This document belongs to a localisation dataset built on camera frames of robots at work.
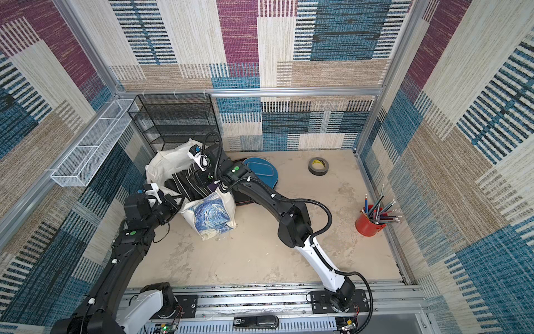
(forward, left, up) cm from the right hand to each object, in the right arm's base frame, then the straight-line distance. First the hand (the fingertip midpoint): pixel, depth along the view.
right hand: (201, 174), depth 85 cm
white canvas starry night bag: (-15, -3, -6) cm, 17 cm away
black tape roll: (+22, -54, -21) cm, 62 cm away
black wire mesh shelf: (+36, +25, +1) cm, 43 cm away
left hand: (-9, +5, -1) cm, 11 cm away
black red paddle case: (-6, -15, -8) cm, 18 cm away
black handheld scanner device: (-48, -23, -15) cm, 55 cm away
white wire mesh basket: (-8, +36, +13) cm, 39 cm away
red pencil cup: (-15, -69, -19) cm, 73 cm away
